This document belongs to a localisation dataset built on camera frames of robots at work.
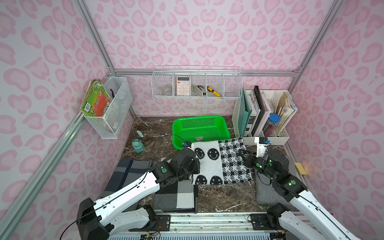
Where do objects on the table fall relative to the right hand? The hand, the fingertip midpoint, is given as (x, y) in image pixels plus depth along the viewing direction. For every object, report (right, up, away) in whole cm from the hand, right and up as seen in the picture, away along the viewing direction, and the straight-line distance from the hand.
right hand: (239, 151), depth 72 cm
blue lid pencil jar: (+27, +11, +25) cm, 38 cm away
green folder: (+6, +20, +9) cm, 23 cm away
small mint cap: (-52, +8, +12) cm, 54 cm away
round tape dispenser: (-39, +34, +25) cm, 57 cm away
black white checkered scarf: (-30, -26, +8) cm, 40 cm away
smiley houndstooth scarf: (-8, -6, +3) cm, 11 cm away
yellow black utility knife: (-9, +34, +26) cm, 44 cm away
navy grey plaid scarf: (-61, -15, +16) cm, 65 cm away
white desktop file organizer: (+30, +32, +29) cm, 52 cm away
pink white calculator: (-29, +38, +23) cm, 53 cm away
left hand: (-18, -5, +2) cm, 19 cm away
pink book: (+18, +20, +10) cm, 29 cm away
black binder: (+16, +22, +11) cm, 29 cm away
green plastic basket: (-19, +11, +38) cm, 43 cm away
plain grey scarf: (+16, -24, +6) cm, 29 cm away
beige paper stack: (+32, +22, +16) cm, 42 cm away
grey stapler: (-19, +35, +23) cm, 46 cm away
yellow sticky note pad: (+45, -15, +23) cm, 53 cm away
